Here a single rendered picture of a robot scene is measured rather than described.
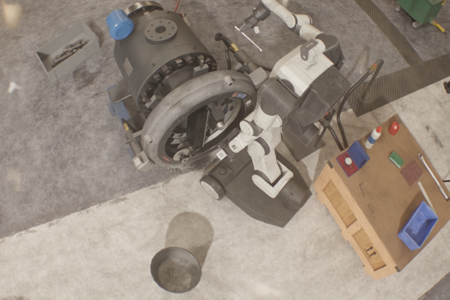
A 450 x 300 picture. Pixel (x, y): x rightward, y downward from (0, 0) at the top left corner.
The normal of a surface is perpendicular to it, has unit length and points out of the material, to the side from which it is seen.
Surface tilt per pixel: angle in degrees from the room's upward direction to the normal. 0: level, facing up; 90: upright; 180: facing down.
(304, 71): 7
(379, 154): 0
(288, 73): 42
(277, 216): 0
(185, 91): 15
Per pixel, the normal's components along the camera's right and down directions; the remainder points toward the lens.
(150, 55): -0.29, -0.26
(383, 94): 0.08, -0.48
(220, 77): 0.33, -0.58
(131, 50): -0.56, -0.04
